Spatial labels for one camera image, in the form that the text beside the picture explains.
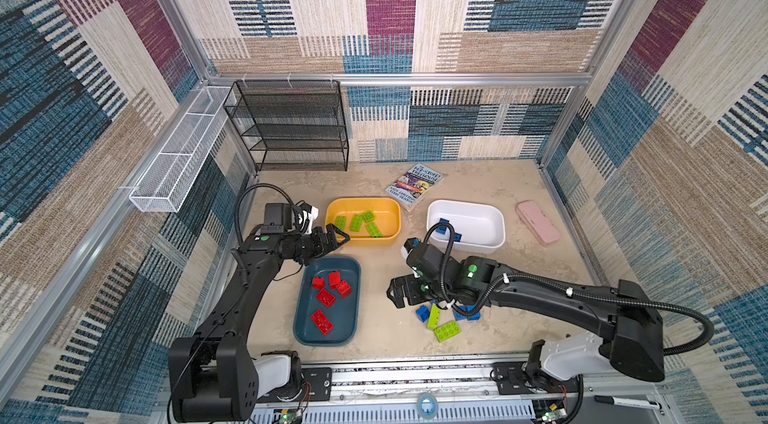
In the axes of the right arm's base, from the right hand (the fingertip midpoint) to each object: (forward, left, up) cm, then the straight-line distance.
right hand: (409, 293), depth 77 cm
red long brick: (+3, +23, -10) cm, 26 cm away
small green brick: (+30, +12, -8) cm, 33 cm away
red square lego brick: (+4, +18, -7) cm, 20 cm away
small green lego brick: (+28, +21, -9) cm, 36 cm away
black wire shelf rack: (+59, +40, +9) cm, 72 cm away
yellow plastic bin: (+32, +6, -9) cm, 34 cm away
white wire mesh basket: (+17, +57, +24) cm, 64 cm away
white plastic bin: (+27, -25, -12) cm, 38 cm away
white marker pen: (-22, -50, -11) cm, 56 cm away
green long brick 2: (-3, -7, -8) cm, 11 cm away
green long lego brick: (+29, +16, -10) cm, 34 cm away
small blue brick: (-2, -4, -8) cm, 9 cm away
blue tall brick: (-3, -18, -10) cm, 21 cm away
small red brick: (+7, +26, -8) cm, 28 cm away
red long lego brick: (-4, +24, -10) cm, 26 cm away
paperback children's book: (+43, -4, -9) cm, 44 cm away
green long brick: (+25, +10, -10) cm, 29 cm away
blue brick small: (-3, -14, -10) cm, 18 cm away
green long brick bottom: (-7, -10, -10) cm, 15 cm away
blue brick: (+21, -17, -9) cm, 28 cm away
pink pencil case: (+27, -45, -10) cm, 54 cm away
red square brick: (+8, +21, -8) cm, 24 cm away
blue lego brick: (+24, -12, -9) cm, 29 cm away
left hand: (+12, +18, +5) cm, 22 cm away
